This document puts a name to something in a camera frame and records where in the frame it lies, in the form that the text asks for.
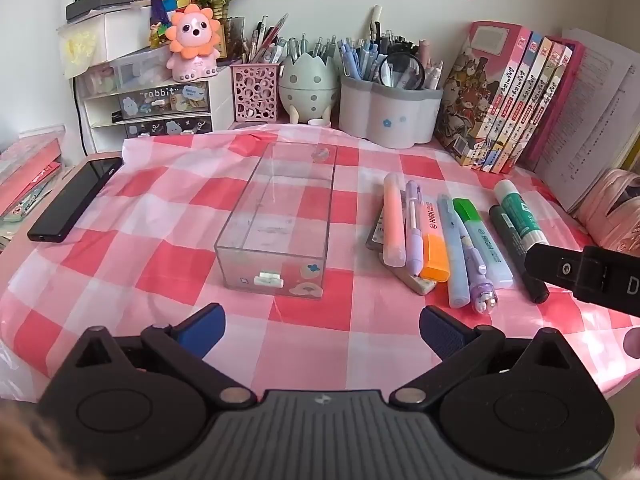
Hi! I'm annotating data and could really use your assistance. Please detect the pens in pink holder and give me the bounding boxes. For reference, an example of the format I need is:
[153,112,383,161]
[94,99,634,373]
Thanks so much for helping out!
[242,12,291,66]

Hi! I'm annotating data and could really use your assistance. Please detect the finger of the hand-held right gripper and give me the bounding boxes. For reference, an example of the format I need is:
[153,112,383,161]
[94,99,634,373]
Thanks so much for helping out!
[524,242,640,318]

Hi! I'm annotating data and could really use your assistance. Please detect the clear storage box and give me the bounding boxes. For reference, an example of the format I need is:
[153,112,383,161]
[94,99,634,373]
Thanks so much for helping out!
[75,47,173,98]

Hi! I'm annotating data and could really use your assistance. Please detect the purple cartoon pen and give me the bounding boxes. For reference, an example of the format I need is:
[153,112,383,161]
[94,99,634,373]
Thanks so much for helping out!
[457,220,500,317]

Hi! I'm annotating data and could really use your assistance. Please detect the green white glue stick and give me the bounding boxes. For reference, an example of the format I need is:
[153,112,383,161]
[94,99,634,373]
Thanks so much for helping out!
[494,179,546,247]

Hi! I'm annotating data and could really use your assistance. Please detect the cartoon cover comic book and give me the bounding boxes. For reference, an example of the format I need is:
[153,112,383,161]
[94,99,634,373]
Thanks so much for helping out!
[434,21,532,168]

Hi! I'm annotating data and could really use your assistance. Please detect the light blue pen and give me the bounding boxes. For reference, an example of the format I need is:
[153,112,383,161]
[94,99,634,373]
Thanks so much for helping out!
[437,194,472,309]

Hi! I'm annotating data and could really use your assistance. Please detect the pens in white holder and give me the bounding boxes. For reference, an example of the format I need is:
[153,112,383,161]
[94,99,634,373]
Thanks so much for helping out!
[337,5,446,91]

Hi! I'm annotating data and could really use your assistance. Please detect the open white book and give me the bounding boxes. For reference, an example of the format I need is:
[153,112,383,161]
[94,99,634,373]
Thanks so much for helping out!
[532,27,640,213]

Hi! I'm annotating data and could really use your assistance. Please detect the pens in egg holder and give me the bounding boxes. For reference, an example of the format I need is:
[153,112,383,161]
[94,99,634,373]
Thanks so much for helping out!
[277,34,341,61]

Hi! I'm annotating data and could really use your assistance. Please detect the yellow crinkled bag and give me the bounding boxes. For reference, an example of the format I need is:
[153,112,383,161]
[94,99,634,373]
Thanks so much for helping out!
[57,27,98,78]

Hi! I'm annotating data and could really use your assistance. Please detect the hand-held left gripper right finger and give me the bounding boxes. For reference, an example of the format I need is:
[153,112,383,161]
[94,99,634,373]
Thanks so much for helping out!
[390,305,586,408]

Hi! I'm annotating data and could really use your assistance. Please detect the black smartphone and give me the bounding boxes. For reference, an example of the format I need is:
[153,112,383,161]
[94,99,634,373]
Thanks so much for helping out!
[27,156,124,244]

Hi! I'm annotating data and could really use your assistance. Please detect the pink lion toy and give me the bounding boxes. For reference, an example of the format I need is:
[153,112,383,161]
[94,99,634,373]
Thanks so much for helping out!
[165,4,222,82]

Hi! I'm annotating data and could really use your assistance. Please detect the pink spine comic book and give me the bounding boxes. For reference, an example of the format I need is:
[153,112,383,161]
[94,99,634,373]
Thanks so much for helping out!
[502,42,568,175]
[495,37,558,173]

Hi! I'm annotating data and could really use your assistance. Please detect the pink pencil case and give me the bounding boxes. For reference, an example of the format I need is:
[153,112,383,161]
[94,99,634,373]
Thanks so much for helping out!
[575,167,640,261]

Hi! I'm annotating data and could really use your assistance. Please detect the white box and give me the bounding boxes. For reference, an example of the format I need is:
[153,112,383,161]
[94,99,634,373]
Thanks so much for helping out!
[57,5,156,78]

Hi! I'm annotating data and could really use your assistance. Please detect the grey flat case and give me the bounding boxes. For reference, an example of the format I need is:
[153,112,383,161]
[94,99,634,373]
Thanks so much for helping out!
[366,205,388,252]

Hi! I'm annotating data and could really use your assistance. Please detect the orange highlighter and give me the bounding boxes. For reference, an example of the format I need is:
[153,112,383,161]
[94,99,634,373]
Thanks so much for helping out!
[420,200,451,282]

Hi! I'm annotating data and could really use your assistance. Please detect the white eraser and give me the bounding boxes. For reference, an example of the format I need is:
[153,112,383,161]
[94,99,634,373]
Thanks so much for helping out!
[377,250,438,296]

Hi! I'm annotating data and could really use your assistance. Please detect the blue spine comic book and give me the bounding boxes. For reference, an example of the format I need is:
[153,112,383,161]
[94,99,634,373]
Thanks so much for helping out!
[485,31,546,171]

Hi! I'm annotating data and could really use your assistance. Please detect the white flower-shaped pen holder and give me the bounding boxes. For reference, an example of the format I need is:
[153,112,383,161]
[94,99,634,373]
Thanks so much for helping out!
[339,75,445,148]

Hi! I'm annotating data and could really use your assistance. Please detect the egg-shaped pen holder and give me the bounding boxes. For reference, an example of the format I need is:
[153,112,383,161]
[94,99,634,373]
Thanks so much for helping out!
[278,52,338,125]

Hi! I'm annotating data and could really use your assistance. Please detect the white drawer organizer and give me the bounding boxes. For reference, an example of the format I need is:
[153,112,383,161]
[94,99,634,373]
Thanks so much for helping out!
[82,80,236,153]

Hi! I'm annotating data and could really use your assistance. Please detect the peach highlighter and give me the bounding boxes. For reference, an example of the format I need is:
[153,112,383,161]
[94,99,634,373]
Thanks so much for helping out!
[382,172,408,267]

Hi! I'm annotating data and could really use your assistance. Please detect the lilac pen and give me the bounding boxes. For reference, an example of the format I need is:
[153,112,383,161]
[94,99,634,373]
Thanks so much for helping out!
[405,180,426,276]

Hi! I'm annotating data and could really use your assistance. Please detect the clear plastic box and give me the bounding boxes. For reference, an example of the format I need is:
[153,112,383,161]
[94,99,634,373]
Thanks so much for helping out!
[214,141,338,301]

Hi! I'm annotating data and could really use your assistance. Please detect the pink checkered tablecloth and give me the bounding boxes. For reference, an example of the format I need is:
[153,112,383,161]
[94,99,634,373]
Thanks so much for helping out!
[0,122,640,411]

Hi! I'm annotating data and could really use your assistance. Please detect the pink flat box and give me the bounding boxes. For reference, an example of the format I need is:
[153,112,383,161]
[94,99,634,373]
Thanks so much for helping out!
[0,127,66,221]

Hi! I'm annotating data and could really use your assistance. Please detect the pink perforated pen holder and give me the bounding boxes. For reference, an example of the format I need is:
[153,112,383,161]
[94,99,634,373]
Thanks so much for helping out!
[231,62,282,123]

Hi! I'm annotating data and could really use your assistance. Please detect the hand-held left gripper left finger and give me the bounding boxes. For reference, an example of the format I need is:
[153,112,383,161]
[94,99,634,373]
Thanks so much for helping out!
[62,302,258,408]

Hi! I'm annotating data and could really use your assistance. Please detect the black marker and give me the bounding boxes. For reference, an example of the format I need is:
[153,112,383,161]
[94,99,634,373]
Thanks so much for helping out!
[488,204,551,304]

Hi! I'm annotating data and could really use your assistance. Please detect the magnifying glass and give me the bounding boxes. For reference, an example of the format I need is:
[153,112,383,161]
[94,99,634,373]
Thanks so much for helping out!
[379,52,427,91]

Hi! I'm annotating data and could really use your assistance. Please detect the green highlighter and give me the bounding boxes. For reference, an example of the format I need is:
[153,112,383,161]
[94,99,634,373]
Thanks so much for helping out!
[452,198,515,290]

